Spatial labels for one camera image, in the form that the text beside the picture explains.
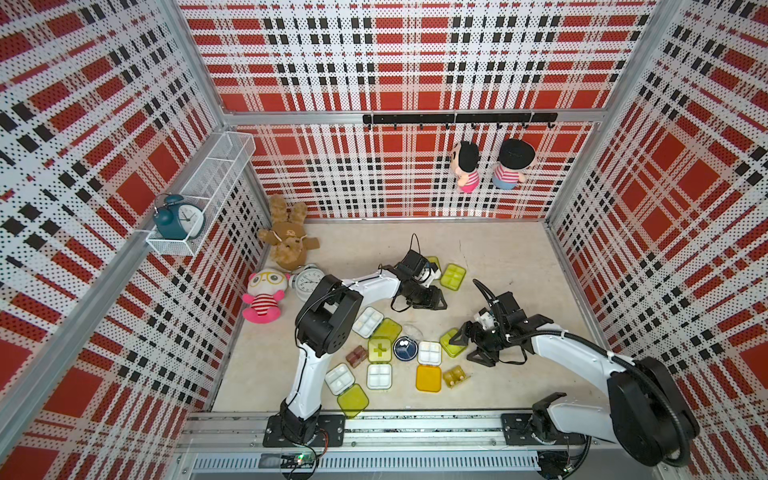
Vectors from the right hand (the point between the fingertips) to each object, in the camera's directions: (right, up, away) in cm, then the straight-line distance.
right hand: (462, 348), depth 82 cm
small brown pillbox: (-30, -3, +2) cm, 30 cm away
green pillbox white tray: (+1, +18, +21) cm, 28 cm away
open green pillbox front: (-30, -12, -3) cm, 33 cm away
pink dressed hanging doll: (+4, +57, +13) cm, 58 cm away
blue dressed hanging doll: (+19, +57, +11) cm, 61 cm away
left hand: (-4, +10, +11) cm, 15 cm away
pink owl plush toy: (-60, +15, +12) cm, 63 cm away
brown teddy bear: (-58, +33, +25) cm, 71 cm away
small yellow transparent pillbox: (-2, -8, 0) cm, 8 cm away
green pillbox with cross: (-23, -2, +4) cm, 24 cm away
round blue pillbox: (-16, -2, +4) cm, 16 cm away
